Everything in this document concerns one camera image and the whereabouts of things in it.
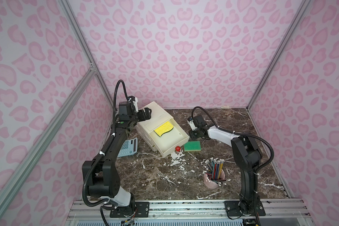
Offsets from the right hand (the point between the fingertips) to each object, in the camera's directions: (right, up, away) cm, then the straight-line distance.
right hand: (193, 132), depth 101 cm
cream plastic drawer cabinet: (-19, -6, -17) cm, 26 cm away
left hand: (-31, +15, -15) cm, 37 cm away
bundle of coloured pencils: (+8, -20, -24) cm, 32 cm away
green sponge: (-1, -9, -4) cm, 10 cm away
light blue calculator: (-44, -10, -5) cm, 46 cm away
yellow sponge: (-19, +4, -15) cm, 24 cm away
